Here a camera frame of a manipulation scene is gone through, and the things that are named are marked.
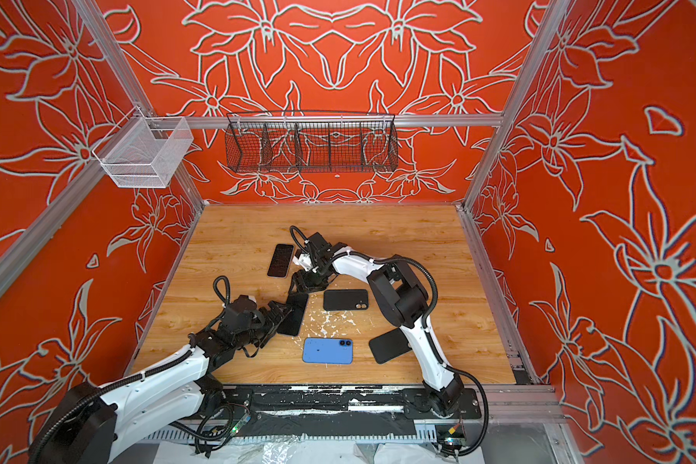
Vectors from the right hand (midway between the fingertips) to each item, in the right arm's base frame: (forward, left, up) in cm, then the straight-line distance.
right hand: (292, 291), depth 91 cm
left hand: (-9, 0, +2) cm, 9 cm away
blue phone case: (-18, -12, -3) cm, 22 cm away
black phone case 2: (-16, -30, -4) cm, 34 cm away
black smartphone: (+13, +6, -2) cm, 14 cm away
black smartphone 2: (-2, -1, -3) cm, 4 cm away
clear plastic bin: (+36, +48, +29) cm, 67 cm away
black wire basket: (+45, -6, +26) cm, 52 cm away
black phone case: (-2, -17, -4) cm, 18 cm away
